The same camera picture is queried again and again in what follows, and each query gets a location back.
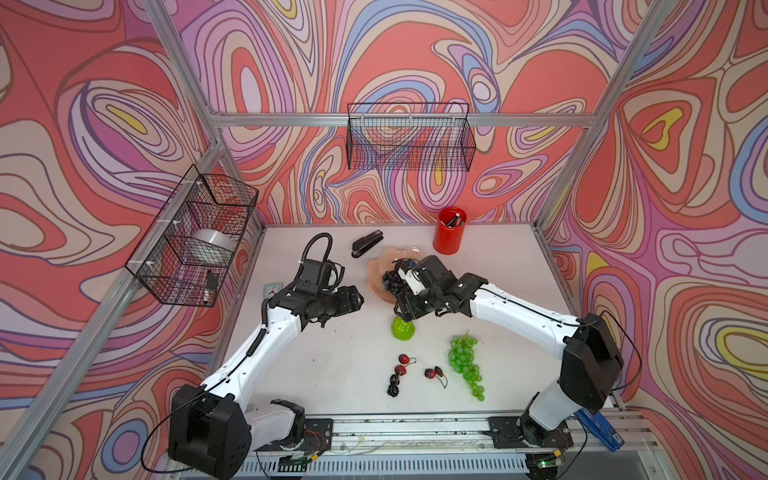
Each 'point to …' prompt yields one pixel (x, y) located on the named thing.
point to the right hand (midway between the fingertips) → (409, 312)
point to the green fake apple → (402, 329)
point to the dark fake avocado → (406, 310)
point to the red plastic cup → (449, 230)
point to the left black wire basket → (169, 260)
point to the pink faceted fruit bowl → (378, 266)
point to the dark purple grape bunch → (392, 282)
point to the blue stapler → (600, 428)
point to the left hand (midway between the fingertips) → (357, 300)
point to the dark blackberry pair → (393, 389)
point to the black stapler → (362, 244)
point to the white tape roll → (217, 238)
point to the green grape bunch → (461, 359)
